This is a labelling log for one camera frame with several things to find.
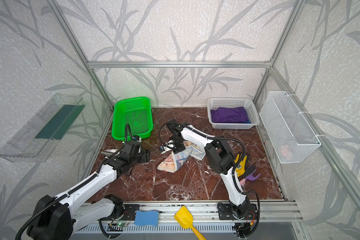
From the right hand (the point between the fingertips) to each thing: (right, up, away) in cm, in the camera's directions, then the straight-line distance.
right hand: (174, 142), depth 95 cm
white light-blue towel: (+1, -11, -6) cm, 13 cm away
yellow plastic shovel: (+7, -33, -24) cm, 42 cm away
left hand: (-15, -2, -9) cm, 18 cm away
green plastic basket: (-33, +20, +25) cm, 47 cm away
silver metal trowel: (-41, -7, +1) cm, 42 cm away
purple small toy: (+45, -18, -11) cm, 50 cm away
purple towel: (+41, +18, +17) cm, 48 cm away
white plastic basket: (+30, +28, +20) cm, 46 cm away
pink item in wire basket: (+57, -2, -23) cm, 62 cm away
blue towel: (+53, +13, +13) cm, 56 cm away
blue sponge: (-11, -33, -24) cm, 42 cm away
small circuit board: (-23, -36, -24) cm, 49 cm away
